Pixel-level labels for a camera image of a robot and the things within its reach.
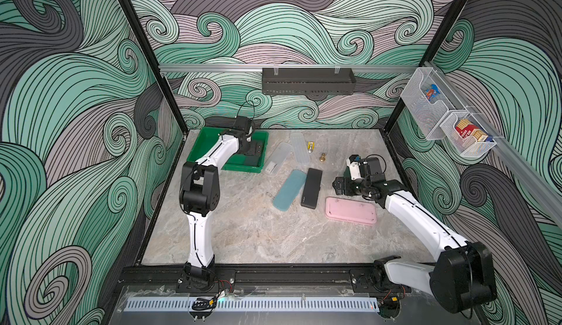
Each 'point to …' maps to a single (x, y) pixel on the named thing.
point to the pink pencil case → (350, 210)
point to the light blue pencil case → (289, 189)
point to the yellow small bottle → (310, 146)
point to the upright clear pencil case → (301, 152)
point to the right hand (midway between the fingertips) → (347, 184)
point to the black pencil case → (312, 188)
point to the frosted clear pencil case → (278, 157)
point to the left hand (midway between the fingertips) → (249, 146)
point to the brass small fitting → (323, 158)
